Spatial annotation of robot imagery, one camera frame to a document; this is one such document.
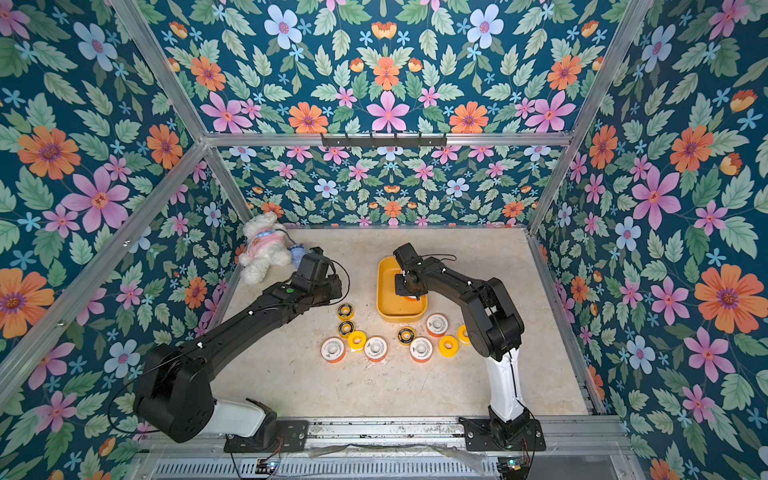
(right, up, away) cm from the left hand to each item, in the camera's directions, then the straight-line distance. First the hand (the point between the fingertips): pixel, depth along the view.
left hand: (341, 281), depth 87 cm
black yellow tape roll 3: (+19, -17, +4) cm, 26 cm away
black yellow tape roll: (-1, -11, +9) cm, 14 cm away
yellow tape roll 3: (+36, -17, +2) cm, 40 cm away
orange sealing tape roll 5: (+21, -6, +9) cm, 24 cm away
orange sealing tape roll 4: (+29, -14, +6) cm, 33 cm away
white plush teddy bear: (-30, +12, +18) cm, 37 cm away
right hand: (+19, -3, +12) cm, 22 cm away
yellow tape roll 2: (+32, -20, +1) cm, 37 cm away
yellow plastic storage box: (+14, -9, +9) cm, 19 cm away
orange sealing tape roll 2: (+10, -20, +1) cm, 22 cm away
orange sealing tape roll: (-3, -21, +1) cm, 21 cm away
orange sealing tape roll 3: (+23, -20, +1) cm, 31 cm away
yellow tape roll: (+4, -18, +3) cm, 19 cm away
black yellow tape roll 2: (0, -16, +6) cm, 17 cm away
